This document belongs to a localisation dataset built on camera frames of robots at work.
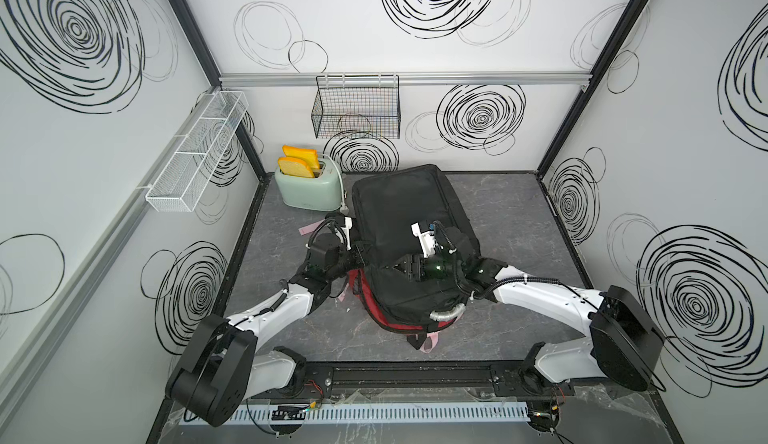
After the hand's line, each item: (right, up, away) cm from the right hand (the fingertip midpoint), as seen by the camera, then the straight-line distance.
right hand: (394, 269), depth 76 cm
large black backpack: (-2, +17, +12) cm, 21 cm away
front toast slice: (-31, +28, +18) cm, 46 cm away
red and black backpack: (+8, -18, +1) cm, 20 cm away
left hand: (-6, +5, +7) cm, 11 cm away
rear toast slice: (-27, +32, +20) cm, 46 cm away
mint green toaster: (-25, +20, +25) cm, 41 cm away
